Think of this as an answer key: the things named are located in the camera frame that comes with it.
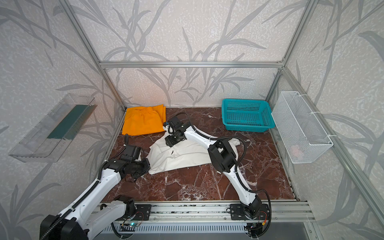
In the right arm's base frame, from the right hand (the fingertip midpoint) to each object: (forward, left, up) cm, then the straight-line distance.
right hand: (170, 136), depth 95 cm
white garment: (-13, +4, -3) cm, 14 cm away
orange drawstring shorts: (+16, +23, -2) cm, 28 cm away
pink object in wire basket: (-18, -67, +14) cm, 71 cm away
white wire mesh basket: (-20, -63, +28) cm, 72 cm away
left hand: (-18, +7, +2) cm, 20 cm away
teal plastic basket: (+24, -56, -7) cm, 61 cm away
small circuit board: (-46, +14, -6) cm, 49 cm away
